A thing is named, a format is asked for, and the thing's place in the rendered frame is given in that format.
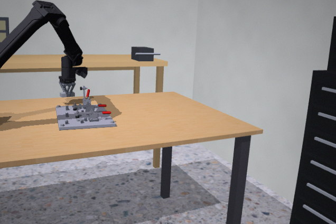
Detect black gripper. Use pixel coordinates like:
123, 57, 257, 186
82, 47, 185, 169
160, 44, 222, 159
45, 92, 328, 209
59, 67, 76, 97

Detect black toggle clamp with red handle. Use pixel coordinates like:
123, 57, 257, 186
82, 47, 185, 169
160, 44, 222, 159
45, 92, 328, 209
72, 102, 106, 112
74, 109, 111, 122

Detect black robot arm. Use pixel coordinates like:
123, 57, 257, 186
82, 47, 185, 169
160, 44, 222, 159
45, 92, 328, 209
0, 0, 88, 78

